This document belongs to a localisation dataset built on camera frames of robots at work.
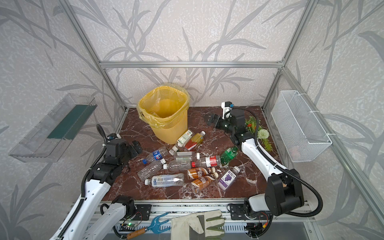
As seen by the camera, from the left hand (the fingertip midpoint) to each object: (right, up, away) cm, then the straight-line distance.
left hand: (135, 141), depth 77 cm
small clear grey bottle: (+25, -11, +11) cm, 30 cm away
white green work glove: (+35, -39, -8) cm, 53 cm away
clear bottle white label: (+16, -21, +1) cm, 26 cm away
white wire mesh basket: (+77, +6, -15) cm, 79 cm away
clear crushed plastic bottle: (+7, -16, +7) cm, 19 cm away
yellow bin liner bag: (+8, +21, +21) cm, 31 cm away
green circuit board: (+1, -39, -7) cm, 39 cm away
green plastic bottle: (+52, -10, +14) cm, 55 cm away
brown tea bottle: (+34, -22, +1) cm, 41 cm away
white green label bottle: (+22, -3, +18) cm, 28 cm away
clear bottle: (+21, -15, +7) cm, 27 cm away
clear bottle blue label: (+7, -10, +13) cm, 18 cm away
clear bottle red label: (+38, -13, +7) cm, 41 cm away
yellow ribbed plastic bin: (+15, +2, +13) cm, 20 cm away
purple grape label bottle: (+49, -21, +4) cm, 53 cm away
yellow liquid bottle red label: (+32, -1, +19) cm, 37 cm away
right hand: (+39, +16, +2) cm, 42 cm away
